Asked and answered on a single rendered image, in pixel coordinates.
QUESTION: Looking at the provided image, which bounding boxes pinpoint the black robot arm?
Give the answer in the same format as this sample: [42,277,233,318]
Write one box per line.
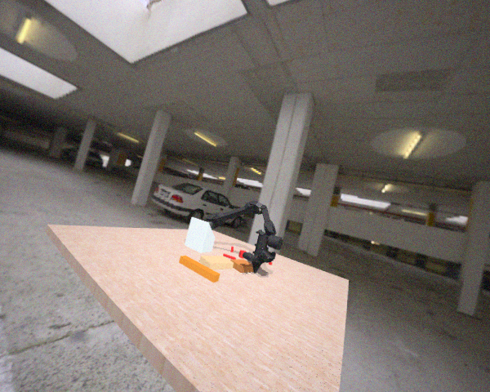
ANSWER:
[206,200,283,263]

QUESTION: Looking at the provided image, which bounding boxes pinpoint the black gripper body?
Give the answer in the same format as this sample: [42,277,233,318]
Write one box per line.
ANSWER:
[243,243,268,261]

